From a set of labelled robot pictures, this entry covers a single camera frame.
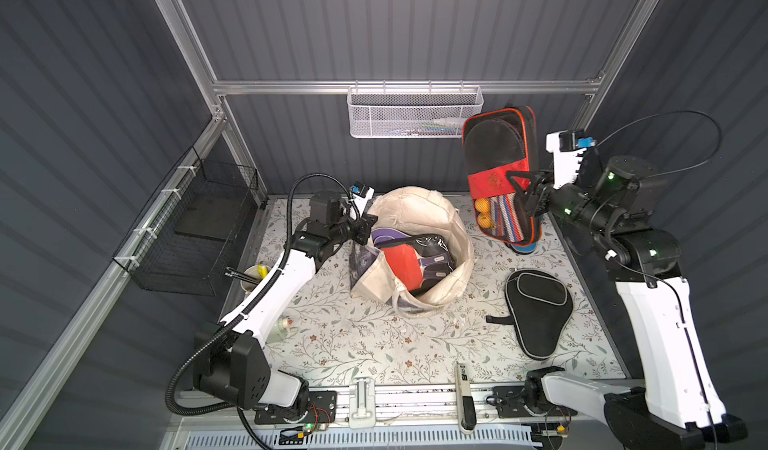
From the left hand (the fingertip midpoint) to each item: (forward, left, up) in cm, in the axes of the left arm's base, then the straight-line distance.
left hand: (380, 219), depth 78 cm
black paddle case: (-14, -47, -23) cm, 54 cm away
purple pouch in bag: (+5, -1, -15) cm, 16 cm away
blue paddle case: (+6, -47, -23) cm, 53 cm away
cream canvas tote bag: (+5, -9, -3) cm, 11 cm away
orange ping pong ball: (-7, -24, +8) cm, 26 cm away
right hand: (-7, -28, +22) cm, 36 cm away
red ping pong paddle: (-3, -7, -18) cm, 20 cm away
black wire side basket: (-7, +49, 0) cm, 50 cm away
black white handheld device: (-42, -20, -22) cm, 51 cm away
